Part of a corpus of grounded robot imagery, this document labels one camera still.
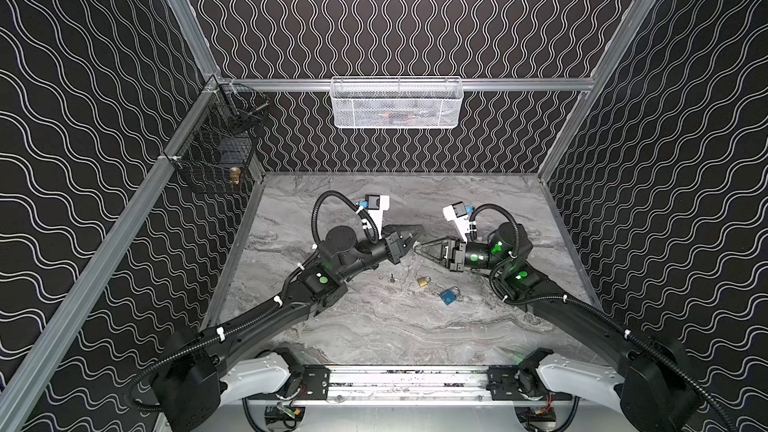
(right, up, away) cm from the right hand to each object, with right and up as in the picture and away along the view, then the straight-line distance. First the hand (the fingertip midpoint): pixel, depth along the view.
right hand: (416, 252), depth 66 cm
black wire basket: (-61, +28, +32) cm, 75 cm away
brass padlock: (+5, -13, +26) cm, 30 cm away
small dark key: (-5, -13, +26) cm, 30 cm away
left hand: (+3, +5, -5) cm, 7 cm away
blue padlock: (+13, -17, +24) cm, 32 cm away
